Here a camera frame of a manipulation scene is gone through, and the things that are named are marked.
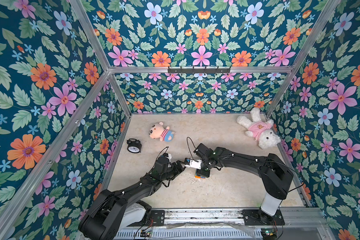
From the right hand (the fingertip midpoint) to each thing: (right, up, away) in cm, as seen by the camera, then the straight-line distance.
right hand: (199, 169), depth 86 cm
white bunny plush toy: (+43, +22, +13) cm, 50 cm away
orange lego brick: (0, -5, +1) cm, 5 cm away
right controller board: (+34, -27, -14) cm, 45 cm away
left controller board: (-27, -27, -14) cm, 41 cm away
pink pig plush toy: (-28, +23, +15) cm, 39 cm away
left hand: (-7, +2, -2) cm, 7 cm away
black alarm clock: (-41, +13, +7) cm, 43 cm away
